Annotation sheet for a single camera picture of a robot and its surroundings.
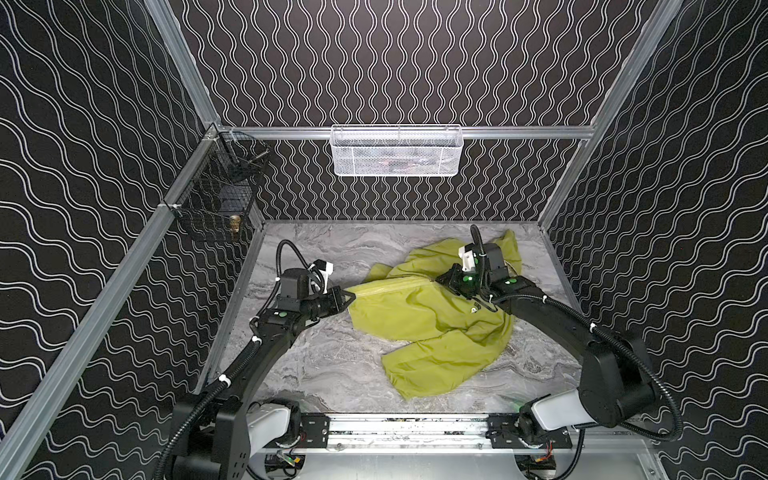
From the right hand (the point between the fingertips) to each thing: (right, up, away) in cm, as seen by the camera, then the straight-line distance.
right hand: (437, 278), depth 86 cm
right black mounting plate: (+14, -37, -13) cm, 41 cm away
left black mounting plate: (-33, -38, -10) cm, 52 cm away
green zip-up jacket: (0, -16, -1) cm, 16 cm away
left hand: (-21, -5, -6) cm, 22 cm away
